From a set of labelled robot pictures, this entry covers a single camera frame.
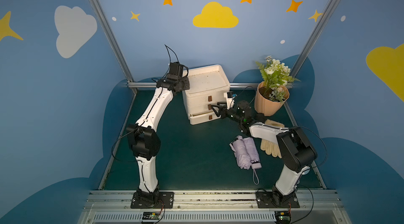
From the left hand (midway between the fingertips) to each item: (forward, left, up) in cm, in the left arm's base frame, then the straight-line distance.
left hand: (184, 81), depth 88 cm
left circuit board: (-61, +12, -28) cm, 69 cm away
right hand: (-9, -19, -8) cm, 22 cm away
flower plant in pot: (+3, -55, -9) cm, 56 cm away
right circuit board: (-61, -50, -30) cm, 84 cm away
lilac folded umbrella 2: (-33, -40, -24) cm, 57 cm away
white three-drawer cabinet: (0, -13, -4) cm, 14 cm away
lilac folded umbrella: (-29, -32, -23) cm, 49 cm away
